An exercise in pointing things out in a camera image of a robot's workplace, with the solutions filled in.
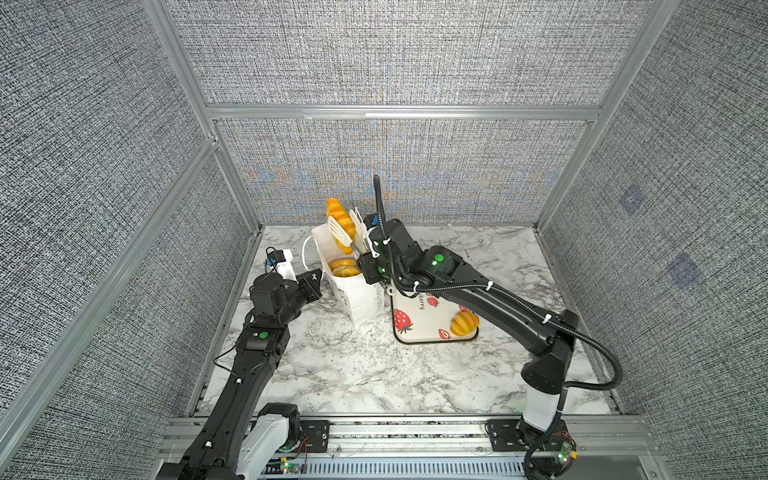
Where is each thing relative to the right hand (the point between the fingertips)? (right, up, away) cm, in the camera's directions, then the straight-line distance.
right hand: (363, 257), depth 74 cm
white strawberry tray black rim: (+18, -20, +21) cm, 34 cm away
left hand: (-11, -3, +3) cm, 11 cm away
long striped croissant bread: (-7, +12, +2) cm, 14 cm away
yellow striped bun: (-6, -3, +14) cm, 15 cm away
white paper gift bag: (-1, -12, +7) cm, 14 cm away
